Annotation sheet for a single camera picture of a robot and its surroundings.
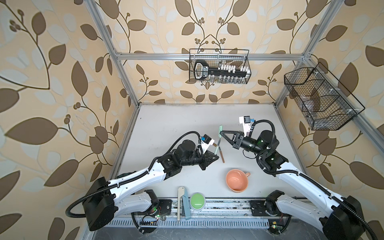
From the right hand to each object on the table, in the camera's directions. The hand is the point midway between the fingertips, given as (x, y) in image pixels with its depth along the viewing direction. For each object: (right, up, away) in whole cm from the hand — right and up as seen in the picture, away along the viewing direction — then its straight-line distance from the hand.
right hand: (221, 135), depth 67 cm
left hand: (-1, -10, +3) cm, 11 cm away
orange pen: (+4, -15, +27) cm, 31 cm away
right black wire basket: (+52, +15, +6) cm, 55 cm away
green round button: (-11, -35, +9) cm, 38 cm away
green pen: (-1, -4, +1) cm, 4 cm away
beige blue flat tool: (-18, -32, +9) cm, 38 cm away
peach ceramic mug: (+11, -27, +16) cm, 33 cm away
